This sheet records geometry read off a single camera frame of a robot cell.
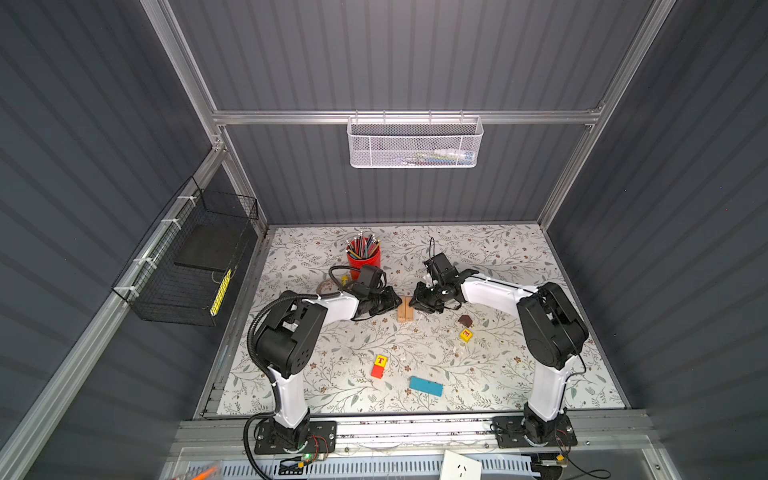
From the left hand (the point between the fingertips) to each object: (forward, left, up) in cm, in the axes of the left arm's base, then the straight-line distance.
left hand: (402, 301), depth 96 cm
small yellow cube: (-13, -18, -1) cm, 22 cm away
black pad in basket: (+3, +50, +26) cm, 56 cm away
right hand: (-3, -3, +1) cm, 4 cm away
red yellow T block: (-20, +9, -3) cm, 22 cm away
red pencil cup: (+10, +8, +10) cm, 16 cm away
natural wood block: (-3, 0, 0) cm, 3 cm away
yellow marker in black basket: (-10, +44, +24) cm, 51 cm away
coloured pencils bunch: (+15, +12, +11) cm, 22 cm away
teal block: (-26, -5, -3) cm, 26 cm away
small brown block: (-7, -20, -2) cm, 21 cm away
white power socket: (-44, -9, +1) cm, 45 cm away
